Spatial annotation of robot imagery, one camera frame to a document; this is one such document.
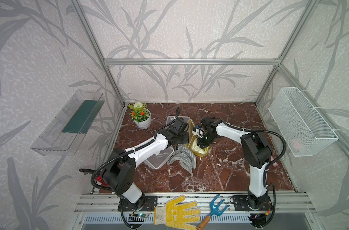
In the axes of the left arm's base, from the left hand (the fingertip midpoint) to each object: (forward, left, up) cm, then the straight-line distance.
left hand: (187, 138), depth 86 cm
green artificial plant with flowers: (+17, +32, +4) cm, 36 cm away
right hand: (-1, -7, -10) cm, 12 cm away
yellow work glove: (-38, +7, -10) cm, 40 cm away
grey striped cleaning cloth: (-11, 0, -6) cm, 12 cm away
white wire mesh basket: (-10, -51, +24) cm, 57 cm away
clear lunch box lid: (-8, +17, -12) cm, 23 cm away
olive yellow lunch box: (-7, -5, -6) cm, 10 cm away
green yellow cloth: (-3, -5, -6) cm, 8 cm away
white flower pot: (+14, +30, -6) cm, 34 cm away
